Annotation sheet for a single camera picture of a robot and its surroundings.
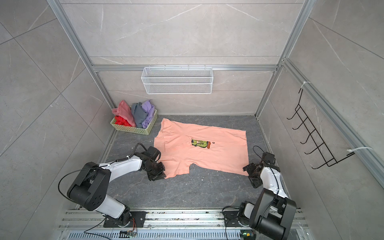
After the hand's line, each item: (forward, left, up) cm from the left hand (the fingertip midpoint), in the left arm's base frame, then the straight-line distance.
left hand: (167, 172), depth 88 cm
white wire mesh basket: (+54, -6, +28) cm, 61 cm away
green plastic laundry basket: (+31, +27, +4) cm, 41 cm away
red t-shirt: (+32, +33, +12) cm, 48 cm away
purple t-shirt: (+44, +15, +11) cm, 48 cm away
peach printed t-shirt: (+20, -9, 0) cm, 22 cm away
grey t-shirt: (+40, +22, +11) cm, 47 cm away
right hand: (-2, -48, +2) cm, 48 cm away
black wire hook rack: (+7, -72, +31) cm, 79 cm away
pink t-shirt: (+43, +33, +11) cm, 55 cm away
